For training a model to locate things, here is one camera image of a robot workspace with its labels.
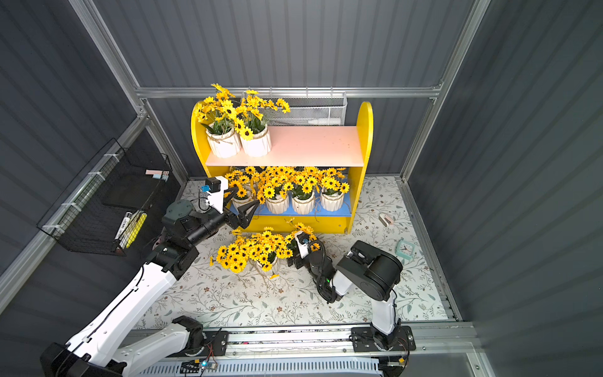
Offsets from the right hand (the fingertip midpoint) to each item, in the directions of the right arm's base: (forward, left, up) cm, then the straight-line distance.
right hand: (297, 240), depth 89 cm
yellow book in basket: (-8, +47, +20) cm, 52 cm away
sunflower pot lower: (+11, +8, +19) cm, 23 cm away
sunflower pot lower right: (+9, -13, +19) cm, 25 cm away
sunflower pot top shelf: (-7, +10, +7) cm, 14 cm away
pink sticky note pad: (+16, +50, +20) cm, 56 cm away
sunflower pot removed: (-9, +21, +6) cm, 23 cm away
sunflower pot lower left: (+12, +19, +21) cm, 31 cm away
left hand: (-1, +13, +28) cm, 31 cm away
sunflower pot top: (-2, -4, +9) cm, 10 cm away
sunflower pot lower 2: (+11, -2, +20) cm, 23 cm away
